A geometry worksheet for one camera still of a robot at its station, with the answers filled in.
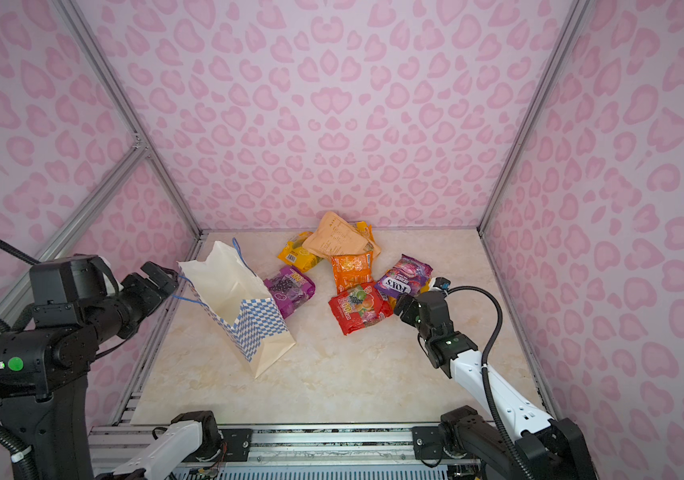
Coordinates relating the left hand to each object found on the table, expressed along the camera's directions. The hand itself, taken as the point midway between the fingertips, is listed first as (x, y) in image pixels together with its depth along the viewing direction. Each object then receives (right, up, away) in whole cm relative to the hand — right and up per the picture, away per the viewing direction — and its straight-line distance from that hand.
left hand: (161, 279), depth 57 cm
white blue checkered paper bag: (0, -9, +38) cm, 39 cm away
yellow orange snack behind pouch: (+42, +15, +56) cm, 72 cm away
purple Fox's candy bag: (+54, -2, +39) cm, 67 cm away
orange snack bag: (+36, 0, +41) cm, 55 cm away
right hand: (+52, -8, +27) cm, 59 cm away
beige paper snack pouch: (+30, +11, +49) cm, 59 cm away
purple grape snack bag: (+17, -6, +38) cm, 42 cm away
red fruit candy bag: (+39, -12, +36) cm, 54 cm away
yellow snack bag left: (+16, +5, +49) cm, 52 cm away
